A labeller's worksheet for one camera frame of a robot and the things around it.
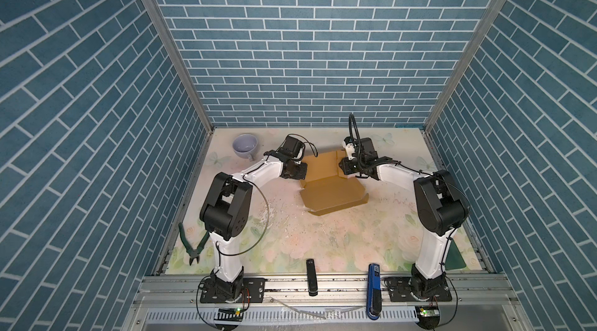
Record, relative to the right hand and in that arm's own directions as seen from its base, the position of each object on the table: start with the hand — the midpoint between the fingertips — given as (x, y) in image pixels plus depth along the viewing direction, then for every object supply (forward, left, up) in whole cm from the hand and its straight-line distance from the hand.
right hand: (340, 161), depth 99 cm
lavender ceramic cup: (+8, +45, -3) cm, 46 cm away
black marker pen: (-47, +8, -3) cm, 48 cm away
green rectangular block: (-34, -40, -8) cm, 54 cm away
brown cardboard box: (-11, +5, -5) cm, 13 cm away
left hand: (-7, +15, 0) cm, 17 cm away
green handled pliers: (-40, +51, -6) cm, 66 cm away
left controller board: (-56, +34, -9) cm, 66 cm away
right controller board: (-50, -29, -12) cm, 59 cm away
